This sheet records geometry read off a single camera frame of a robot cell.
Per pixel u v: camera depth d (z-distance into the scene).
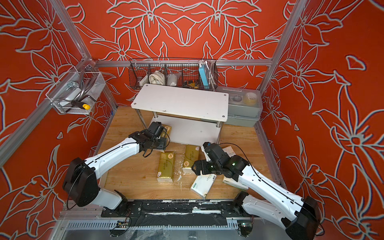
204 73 0.84
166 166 0.81
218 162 0.55
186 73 0.97
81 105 0.63
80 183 0.42
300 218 0.38
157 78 0.88
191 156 0.85
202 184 0.77
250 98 0.92
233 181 0.77
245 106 0.95
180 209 0.74
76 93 0.70
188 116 0.70
